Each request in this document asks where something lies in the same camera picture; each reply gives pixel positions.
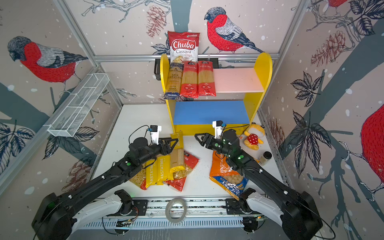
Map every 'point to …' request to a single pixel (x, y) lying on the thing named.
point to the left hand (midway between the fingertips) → (174, 139)
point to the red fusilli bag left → (140, 179)
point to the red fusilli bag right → (180, 175)
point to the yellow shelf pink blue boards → (239, 93)
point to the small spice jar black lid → (263, 158)
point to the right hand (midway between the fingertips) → (195, 139)
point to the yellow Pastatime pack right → (163, 169)
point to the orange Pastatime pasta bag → (219, 167)
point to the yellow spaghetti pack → (177, 155)
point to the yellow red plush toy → (254, 135)
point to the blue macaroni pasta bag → (234, 184)
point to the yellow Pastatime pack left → (151, 173)
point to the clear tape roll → (171, 202)
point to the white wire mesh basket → (69, 120)
